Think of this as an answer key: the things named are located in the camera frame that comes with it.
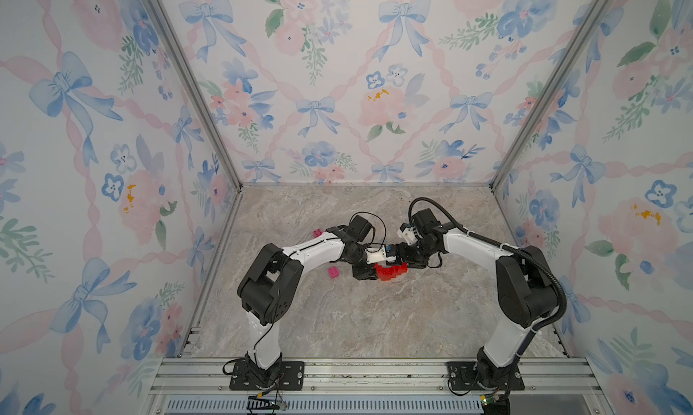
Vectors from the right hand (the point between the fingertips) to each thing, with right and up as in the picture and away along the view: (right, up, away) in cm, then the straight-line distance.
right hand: (397, 262), depth 91 cm
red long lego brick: (-4, -4, -1) cm, 6 cm away
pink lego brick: (-22, -4, +1) cm, 22 cm away
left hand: (-8, -1, -1) cm, 8 cm away
